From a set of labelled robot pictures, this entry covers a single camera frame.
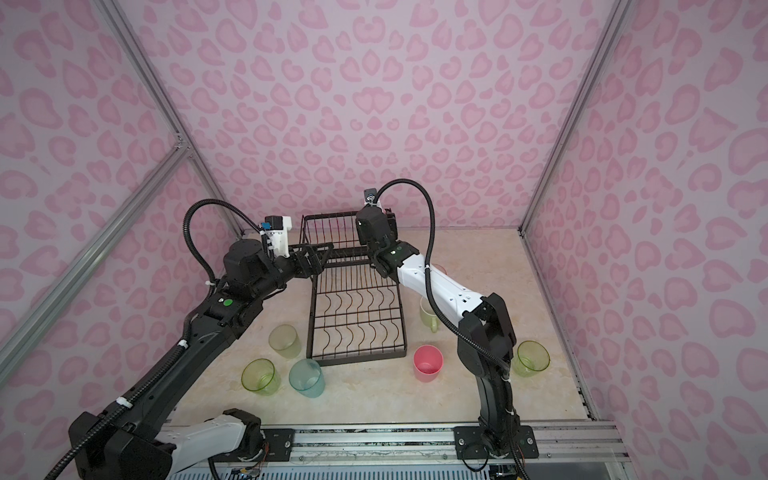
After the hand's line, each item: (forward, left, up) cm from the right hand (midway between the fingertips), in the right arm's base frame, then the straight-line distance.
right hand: (375, 211), depth 84 cm
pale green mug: (-21, -15, -21) cm, 34 cm away
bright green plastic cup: (-37, +31, -28) cm, 56 cm away
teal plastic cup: (-37, +19, -29) cm, 51 cm away
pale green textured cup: (-27, +26, -26) cm, 46 cm away
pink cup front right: (-32, -15, -27) cm, 45 cm away
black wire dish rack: (-17, +7, -28) cm, 33 cm away
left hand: (-15, +11, +5) cm, 20 cm away
